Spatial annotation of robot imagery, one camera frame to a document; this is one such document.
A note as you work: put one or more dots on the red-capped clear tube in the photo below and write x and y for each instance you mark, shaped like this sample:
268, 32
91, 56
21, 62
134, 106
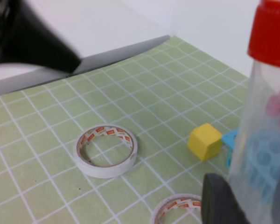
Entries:
255, 165

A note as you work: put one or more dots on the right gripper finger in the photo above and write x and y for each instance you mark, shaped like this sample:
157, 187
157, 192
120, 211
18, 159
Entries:
219, 205

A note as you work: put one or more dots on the cyan test tube rack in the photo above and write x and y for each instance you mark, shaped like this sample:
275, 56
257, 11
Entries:
228, 139

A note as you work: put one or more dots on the green grid cloth mat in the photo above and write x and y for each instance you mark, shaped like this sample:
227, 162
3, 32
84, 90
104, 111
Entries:
171, 136

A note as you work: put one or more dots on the tape roll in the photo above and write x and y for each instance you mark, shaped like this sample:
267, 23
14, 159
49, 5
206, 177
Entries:
105, 151
189, 202

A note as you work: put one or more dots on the yellow cube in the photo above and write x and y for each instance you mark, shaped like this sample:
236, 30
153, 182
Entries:
205, 141

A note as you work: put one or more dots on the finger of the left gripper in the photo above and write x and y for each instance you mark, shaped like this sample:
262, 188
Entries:
25, 39

